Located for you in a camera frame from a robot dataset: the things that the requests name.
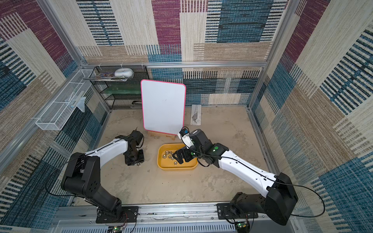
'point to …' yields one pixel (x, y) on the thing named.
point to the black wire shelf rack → (120, 86)
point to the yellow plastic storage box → (166, 164)
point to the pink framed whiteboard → (163, 104)
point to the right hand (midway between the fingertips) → (179, 150)
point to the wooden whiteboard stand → (158, 135)
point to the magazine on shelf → (109, 76)
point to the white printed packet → (195, 115)
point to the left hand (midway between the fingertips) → (140, 161)
